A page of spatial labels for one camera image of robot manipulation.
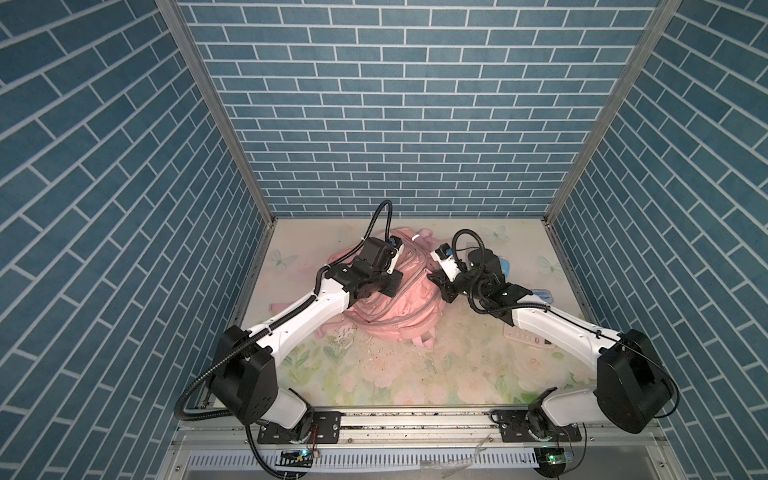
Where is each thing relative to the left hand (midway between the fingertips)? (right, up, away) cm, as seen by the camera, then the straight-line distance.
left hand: (398, 275), depth 83 cm
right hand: (+8, +2, 0) cm, 8 cm away
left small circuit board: (-25, -43, -12) cm, 51 cm away
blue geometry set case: (+49, -8, +15) cm, 52 cm away
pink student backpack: (+4, -9, -3) cm, 11 cm away
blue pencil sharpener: (+37, +1, +19) cm, 41 cm away
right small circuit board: (+37, -43, -13) cm, 58 cm away
